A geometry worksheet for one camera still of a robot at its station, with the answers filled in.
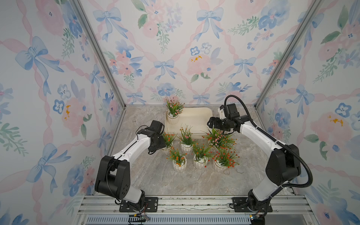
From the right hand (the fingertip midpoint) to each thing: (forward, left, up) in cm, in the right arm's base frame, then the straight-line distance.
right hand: (211, 119), depth 92 cm
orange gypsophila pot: (-15, +27, -1) cm, 31 cm away
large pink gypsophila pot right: (-15, -2, 0) cm, 15 cm away
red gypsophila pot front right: (-26, -5, 0) cm, 26 cm away
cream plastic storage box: (+11, +10, -13) cm, 20 cm away
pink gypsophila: (+9, +25, +2) cm, 26 cm away
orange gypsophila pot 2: (-27, +20, -5) cm, 34 cm away
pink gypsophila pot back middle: (-14, +17, -3) cm, 22 cm away
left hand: (-15, +32, -7) cm, 36 cm away
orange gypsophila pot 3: (-23, +8, -8) cm, 25 cm away
